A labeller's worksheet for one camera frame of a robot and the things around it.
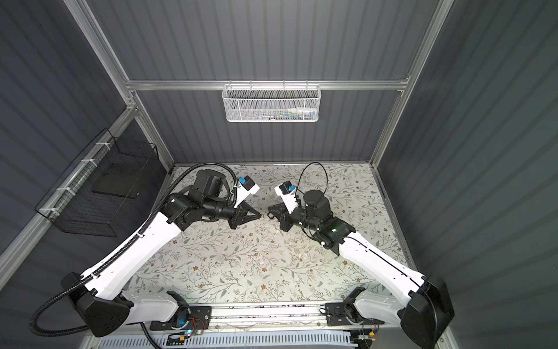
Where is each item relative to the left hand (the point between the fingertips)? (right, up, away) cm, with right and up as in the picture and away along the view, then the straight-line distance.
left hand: (260, 214), depth 68 cm
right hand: (+4, +1, +4) cm, 5 cm away
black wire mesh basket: (-56, +6, +5) cm, 56 cm away
